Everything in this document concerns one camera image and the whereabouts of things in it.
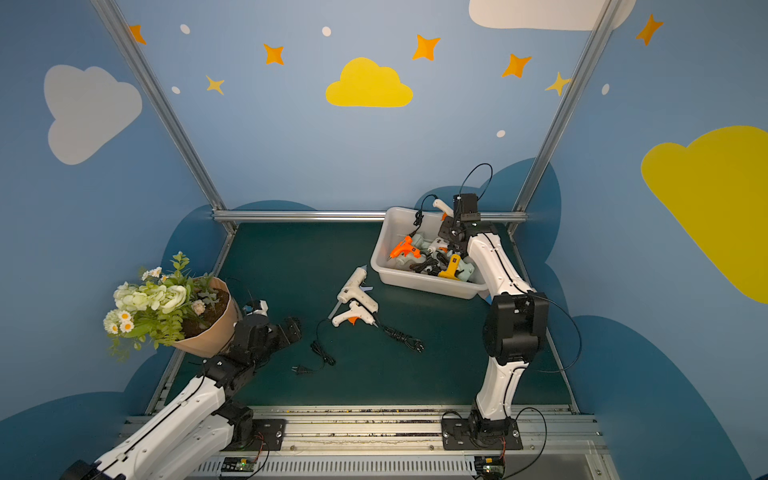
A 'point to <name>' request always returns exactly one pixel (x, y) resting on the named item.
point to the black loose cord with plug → (317, 349)
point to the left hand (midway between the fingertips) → (289, 321)
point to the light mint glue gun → (440, 245)
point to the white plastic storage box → (395, 225)
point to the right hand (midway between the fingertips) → (454, 226)
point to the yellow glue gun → (453, 265)
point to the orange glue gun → (405, 246)
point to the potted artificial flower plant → (172, 307)
